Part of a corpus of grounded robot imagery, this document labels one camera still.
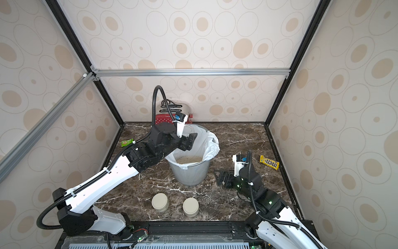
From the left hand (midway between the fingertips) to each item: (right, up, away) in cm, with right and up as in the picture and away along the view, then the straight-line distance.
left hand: (193, 130), depth 66 cm
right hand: (+15, -19, +5) cm, 24 cm away
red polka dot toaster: (-18, +9, +34) cm, 40 cm away
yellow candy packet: (+48, -20, +31) cm, 60 cm away
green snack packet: (-49, -7, +41) cm, 64 cm away
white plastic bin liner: (+6, -7, +8) cm, 12 cm away
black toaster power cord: (-19, +20, +43) cm, 51 cm away
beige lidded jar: (-17, -35, +10) cm, 41 cm away
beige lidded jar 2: (-2, -37, +8) cm, 38 cm away
